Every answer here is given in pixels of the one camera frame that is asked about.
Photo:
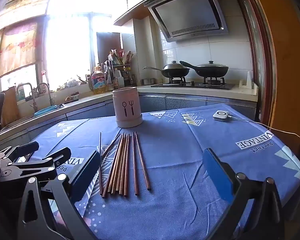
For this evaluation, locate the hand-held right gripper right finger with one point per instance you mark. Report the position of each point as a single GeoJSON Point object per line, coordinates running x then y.
{"type": "Point", "coordinates": [217, 173]}

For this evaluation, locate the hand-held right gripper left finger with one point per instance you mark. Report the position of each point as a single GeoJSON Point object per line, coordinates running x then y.
{"type": "Point", "coordinates": [86, 173]}

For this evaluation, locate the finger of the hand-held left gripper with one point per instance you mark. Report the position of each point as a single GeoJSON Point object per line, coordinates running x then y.
{"type": "Point", "coordinates": [27, 147]}
{"type": "Point", "coordinates": [57, 156]}

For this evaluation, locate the row of wooden chopsticks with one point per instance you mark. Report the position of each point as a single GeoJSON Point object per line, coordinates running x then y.
{"type": "Point", "coordinates": [120, 170]}

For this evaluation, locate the pink utensil holder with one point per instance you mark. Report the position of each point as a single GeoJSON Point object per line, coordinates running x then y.
{"type": "Point", "coordinates": [127, 107]}

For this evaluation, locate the brown cloth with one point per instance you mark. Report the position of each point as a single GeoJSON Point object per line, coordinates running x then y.
{"type": "Point", "coordinates": [8, 105]}

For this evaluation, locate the blue plastic basin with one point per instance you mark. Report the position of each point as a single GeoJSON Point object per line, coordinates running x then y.
{"type": "Point", "coordinates": [43, 111]}

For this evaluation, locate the blue printed tablecloth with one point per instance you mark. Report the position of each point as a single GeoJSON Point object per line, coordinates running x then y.
{"type": "Point", "coordinates": [170, 155]}

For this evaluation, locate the chrome faucet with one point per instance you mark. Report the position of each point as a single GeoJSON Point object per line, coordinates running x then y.
{"type": "Point", "coordinates": [27, 85]}
{"type": "Point", "coordinates": [46, 86]}

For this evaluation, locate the small white device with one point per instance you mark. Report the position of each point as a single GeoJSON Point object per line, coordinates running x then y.
{"type": "Point", "coordinates": [221, 115]}

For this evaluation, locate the blue kitchen base cabinets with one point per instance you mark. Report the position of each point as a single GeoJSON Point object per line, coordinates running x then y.
{"type": "Point", "coordinates": [185, 102]}

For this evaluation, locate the cooking oil bottle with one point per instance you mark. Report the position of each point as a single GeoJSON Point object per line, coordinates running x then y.
{"type": "Point", "coordinates": [98, 82]}

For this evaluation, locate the patterned window blind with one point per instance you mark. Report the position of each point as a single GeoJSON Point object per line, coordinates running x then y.
{"type": "Point", "coordinates": [17, 47]}

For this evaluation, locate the black gas stove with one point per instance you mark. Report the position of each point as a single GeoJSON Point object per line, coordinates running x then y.
{"type": "Point", "coordinates": [190, 86]}

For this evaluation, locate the white cutting board rack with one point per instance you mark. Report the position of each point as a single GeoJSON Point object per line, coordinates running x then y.
{"type": "Point", "coordinates": [247, 83]}

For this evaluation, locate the white plastic jug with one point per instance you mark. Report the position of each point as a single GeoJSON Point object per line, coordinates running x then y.
{"type": "Point", "coordinates": [117, 78]}

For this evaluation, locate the black wok with glass lid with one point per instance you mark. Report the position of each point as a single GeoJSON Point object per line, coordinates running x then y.
{"type": "Point", "coordinates": [210, 71]}

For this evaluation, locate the metal spice rack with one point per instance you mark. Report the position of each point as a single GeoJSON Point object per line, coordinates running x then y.
{"type": "Point", "coordinates": [127, 77]}

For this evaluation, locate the small steel pot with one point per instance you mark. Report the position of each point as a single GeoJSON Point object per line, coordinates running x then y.
{"type": "Point", "coordinates": [147, 81]}

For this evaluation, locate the black wok with steel lid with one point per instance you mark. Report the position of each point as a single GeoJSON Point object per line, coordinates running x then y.
{"type": "Point", "coordinates": [175, 71]}

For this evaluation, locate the kitchen window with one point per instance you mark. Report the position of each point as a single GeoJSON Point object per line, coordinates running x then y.
{"type": "Point", "coordinates": [67, 42]}

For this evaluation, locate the seasoning packets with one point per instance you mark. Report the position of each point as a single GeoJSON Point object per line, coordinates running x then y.
{"type": "Point", "coordinates": [120, 56]}

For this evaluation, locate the steel range hood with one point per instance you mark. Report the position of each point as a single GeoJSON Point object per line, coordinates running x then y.
{"type": "Point", "coordinates": [190, 12]}

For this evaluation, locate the wooden door frame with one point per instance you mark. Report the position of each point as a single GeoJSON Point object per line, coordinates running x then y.
{"type": "Point", "coordinates": [285, 55]}

